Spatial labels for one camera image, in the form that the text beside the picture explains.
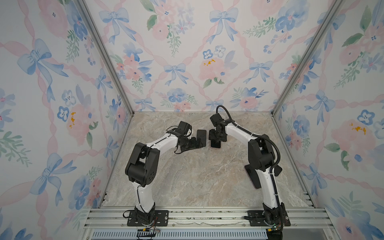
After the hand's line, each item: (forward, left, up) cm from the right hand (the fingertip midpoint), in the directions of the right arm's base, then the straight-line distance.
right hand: (214, 137), depth 103 cm
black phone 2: (-5, -1, -1) cm, 6 cm away
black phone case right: (-22, -37, -3) cm, 43 cm away
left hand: (-10, +11, +5) cm, 16 cm away
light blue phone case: (-11, +11, +12) cm, 20 cm away
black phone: (+4, +8, -3) cm, 10 cm away
